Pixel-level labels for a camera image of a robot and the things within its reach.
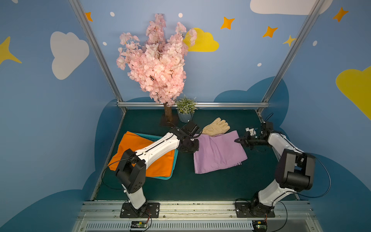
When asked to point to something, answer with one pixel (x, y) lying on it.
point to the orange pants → (163, 167)
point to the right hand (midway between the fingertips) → (237, 139)
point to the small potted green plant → (185, 107)
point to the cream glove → (217, 127)
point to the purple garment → (217, 152)
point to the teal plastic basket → (175, 156)
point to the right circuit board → (260, 225)
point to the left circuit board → (138, 224)
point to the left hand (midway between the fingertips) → (196, 148)
